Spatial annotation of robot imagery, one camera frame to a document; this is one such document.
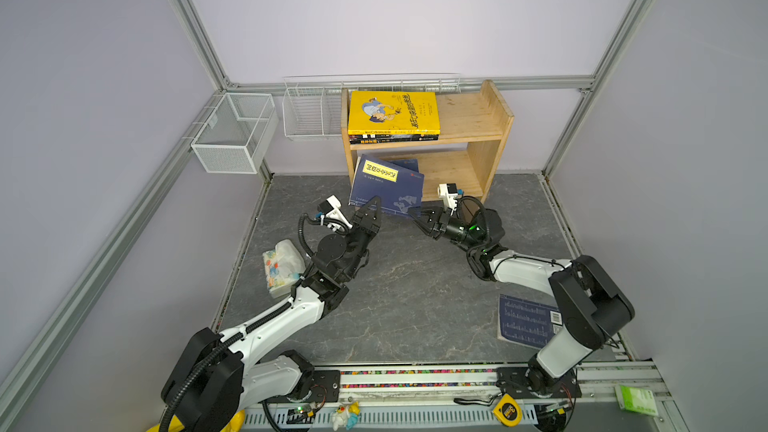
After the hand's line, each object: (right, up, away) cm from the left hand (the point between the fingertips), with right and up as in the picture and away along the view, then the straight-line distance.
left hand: (385, 202), depth 71 cm
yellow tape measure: (+29, -49, -2) cm, 57 cm away
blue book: (+7, +11, +18) cm, 23 cm away
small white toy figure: (-9, -49, -4) cm, 50 cm away
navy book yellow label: (+4, +3, +5) cm, 7 cm away
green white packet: (+59, -47, -1) cm, 75 cm away
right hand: (+5, -4, +2) cm, 7 cm away
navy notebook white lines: (+40, -34, +12) cm, 54 cm away
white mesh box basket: (-53, +24, +31) cm, 66 cm away
